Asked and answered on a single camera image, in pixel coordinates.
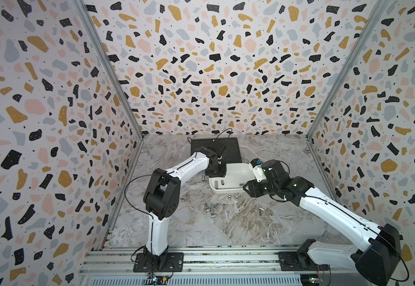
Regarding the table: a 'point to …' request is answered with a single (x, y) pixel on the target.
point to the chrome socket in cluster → (207, 209)
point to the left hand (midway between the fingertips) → (225, 174)
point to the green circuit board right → (314, 280)
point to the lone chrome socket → (260, 210)
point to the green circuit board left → (158, 280)
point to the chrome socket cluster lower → (212, 209)
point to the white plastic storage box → (237, 175)
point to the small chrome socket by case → (203, 177)
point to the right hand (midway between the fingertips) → (247, 186)
